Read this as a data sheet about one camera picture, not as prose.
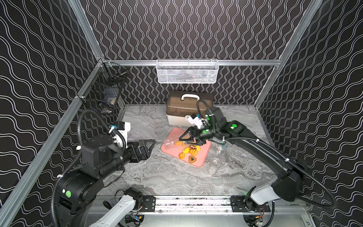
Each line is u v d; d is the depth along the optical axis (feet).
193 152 3.02
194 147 3.04
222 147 2.98
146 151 1.50
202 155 3.04
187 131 2.04
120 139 1.39
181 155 2.97
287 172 1.35
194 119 2.18
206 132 1.95
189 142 2.22
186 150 3.03
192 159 2.95
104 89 3.17
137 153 1.47
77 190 1.03
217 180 2.74
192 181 2.72
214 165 2.88
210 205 2.50
